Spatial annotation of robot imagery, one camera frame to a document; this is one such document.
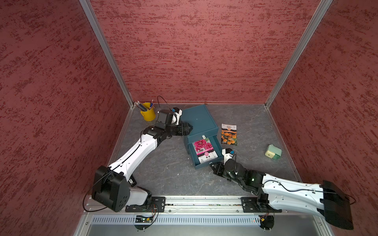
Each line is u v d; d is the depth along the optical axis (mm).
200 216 713
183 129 711
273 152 890
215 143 893
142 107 1029
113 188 401
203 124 815
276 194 609
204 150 852
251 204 731
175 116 664
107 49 871
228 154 720
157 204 746
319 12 726
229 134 1029
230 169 590
